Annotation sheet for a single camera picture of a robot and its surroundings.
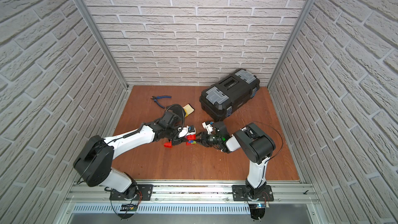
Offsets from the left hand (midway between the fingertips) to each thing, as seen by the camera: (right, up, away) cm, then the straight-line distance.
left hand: (188, 134), depth 87 cm
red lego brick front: (0, -6, +1) cm, 6 cm away
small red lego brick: (-12, -6, +1) cm, 13 cm away
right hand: (+4, -4, +2) cm, 6 cm away
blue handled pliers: (-27, +21, +24) cm, 42 cm away
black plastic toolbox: (+17, +19, +3) cm, 26 cm away
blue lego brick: (+2, -4, -1) cm, 4 cm away
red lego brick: (+2, -1, -4) cm, 4 cm away
